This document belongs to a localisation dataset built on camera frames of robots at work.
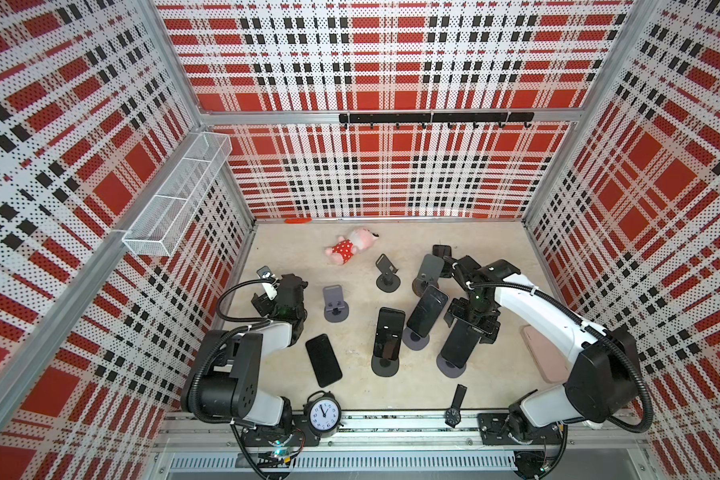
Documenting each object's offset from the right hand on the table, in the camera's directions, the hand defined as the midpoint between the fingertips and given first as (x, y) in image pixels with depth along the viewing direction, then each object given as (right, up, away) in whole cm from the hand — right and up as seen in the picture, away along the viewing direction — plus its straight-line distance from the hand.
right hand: (463, 333), depth 78 cm
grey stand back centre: (-19, +11, +21) cm, 31 cm away
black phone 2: (-39, -10, +7) cm, 41 cm away
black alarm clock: (-36, -19, -5) cm, 41 cm away
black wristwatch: (-4, -20, -3) cm, 21 cm away
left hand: (-55, +10, +12) cm, 57 cm away
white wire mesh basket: (-91, +29, +15) cm, 97 cm away
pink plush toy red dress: (-29, +26, +28) cm, 48 cm away
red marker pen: (-57, +35, +47) cm, 82 cm away
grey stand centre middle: (-12, -5, +10) cm, 17 cm away
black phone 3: (-9, +5, +4) cm, 11 cm away
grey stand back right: (-6, +14, +17) cm, 23 cm away
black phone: (+3, +22, +33) cm, 40 cm away
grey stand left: (-36, +4, +13) cm, 38 cm away
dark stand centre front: (-21, -11, +5) cm, 24 cm away
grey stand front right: (-3, -11, +4) cm, 12 cm away
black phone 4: (-1, -3, 0) cm, 3 cm away
